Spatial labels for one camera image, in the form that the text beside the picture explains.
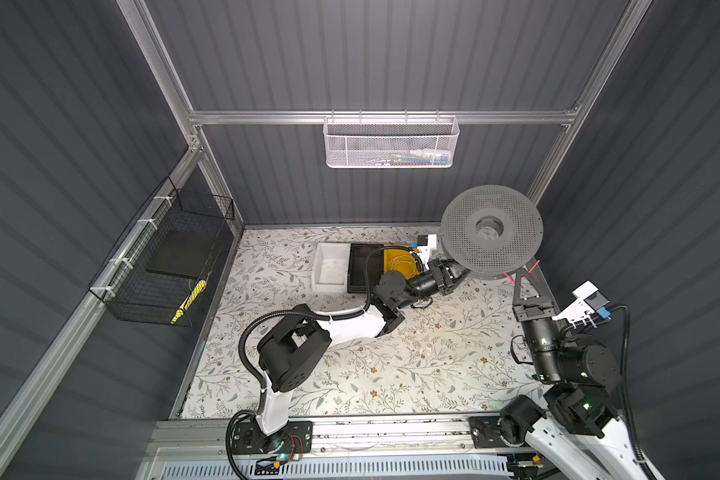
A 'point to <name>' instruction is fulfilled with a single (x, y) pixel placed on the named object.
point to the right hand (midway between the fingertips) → (526, 275)
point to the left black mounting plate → (248, 437)
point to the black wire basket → (129, 290)
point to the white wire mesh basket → (391, 142)
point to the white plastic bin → (330, 269)
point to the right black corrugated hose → (632, 429)
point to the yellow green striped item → (189, 300)
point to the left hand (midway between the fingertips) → (476, 260)
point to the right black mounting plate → (486, 433)
